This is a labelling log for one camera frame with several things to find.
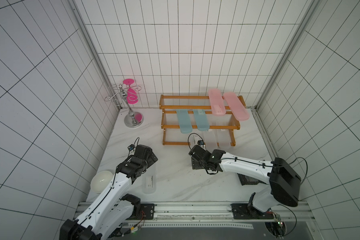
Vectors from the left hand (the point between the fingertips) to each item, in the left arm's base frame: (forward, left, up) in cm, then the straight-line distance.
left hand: (147, 162), depth 82 cm
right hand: (+1, -26, -2) cm, 26 cm away
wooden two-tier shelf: (+31, -24, +8) cm, 40 cm away
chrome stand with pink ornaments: (+37, +16, +20) cm, 45 cm away
